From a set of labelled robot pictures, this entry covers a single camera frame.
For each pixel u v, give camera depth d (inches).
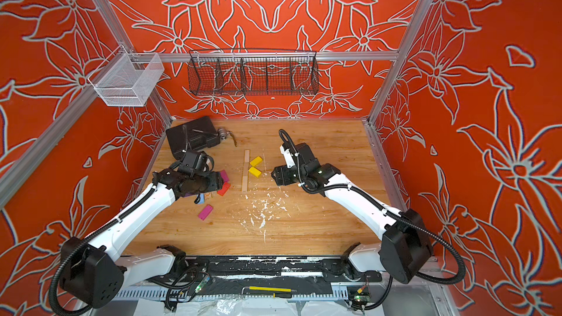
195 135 39.3
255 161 40.2
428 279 16.6
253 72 38.4
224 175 36.7
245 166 39.4
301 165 23.6
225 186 37.4
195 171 24.9
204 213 34.0
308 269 29.3
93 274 15.1
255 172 38.6
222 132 43.4
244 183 37.2
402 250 16.0
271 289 27.5
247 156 40.8
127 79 36.2
